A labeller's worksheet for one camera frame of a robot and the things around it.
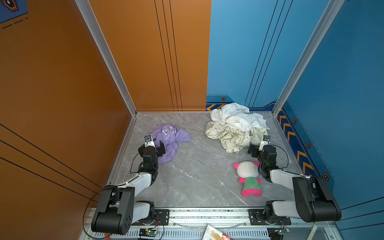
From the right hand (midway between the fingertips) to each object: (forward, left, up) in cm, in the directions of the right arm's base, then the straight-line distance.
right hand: (257, 143), depth 91 cm
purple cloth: (+7, +55, 0) cm, 55 cm away
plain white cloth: (+16, +10, +7) cm, 20 cm away
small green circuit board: (-44, +61, -9) cm, 76 cm away
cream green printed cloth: (+4, +15, -2) cm, 15 cm away
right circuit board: (-44, 0, -11) cm, 45 cm away
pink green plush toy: (-17, +9, -3) cm, 19 cm away
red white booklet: (-45, +31, -4) cm, 54 cm away
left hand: (-1, +64, +5) cm, 64 cm away
